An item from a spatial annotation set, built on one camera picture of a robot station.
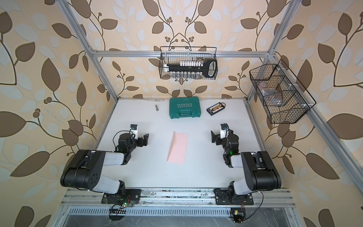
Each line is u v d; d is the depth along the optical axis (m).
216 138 0.82
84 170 0.47
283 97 0.73
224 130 0.78
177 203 0.74
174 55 0.91
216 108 1.12
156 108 1.12
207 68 0.84
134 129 0.82
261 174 0.44
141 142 0.85
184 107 1.08
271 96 0.70
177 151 0.92
